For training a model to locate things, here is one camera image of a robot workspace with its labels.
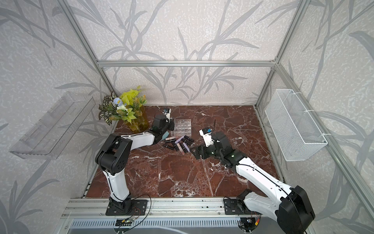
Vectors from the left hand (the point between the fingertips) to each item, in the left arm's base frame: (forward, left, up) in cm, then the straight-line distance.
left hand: (173, 118), depth 98 cm
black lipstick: (-16, +4, -10) cm, 19 cm away
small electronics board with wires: (-57, +20, -12) cm, 62 cm away
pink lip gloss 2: (-18, -6, -9) cm, 21 cm away
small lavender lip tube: (-11, -4, -10) cm, 15 cm away
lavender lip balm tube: (-16, -10, -10) cm, 22 cm away
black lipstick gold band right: (-13, -10, -10) cm, 19 cm away
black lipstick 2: (-15, -2, -10) cm, 18 cm away
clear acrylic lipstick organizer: (-1, -6, -9) cm, 11 cm away
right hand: (-25, -16, +6) cm, 30 cm away
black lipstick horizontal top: (-12, +2, -10) cm, 16 cm away
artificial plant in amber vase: (+2, +27, +10) cm, 29 cm away
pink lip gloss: (-10, +2, -10) cm, 14 cm away
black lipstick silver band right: (-10, -11, -9) cm, 18 cm away
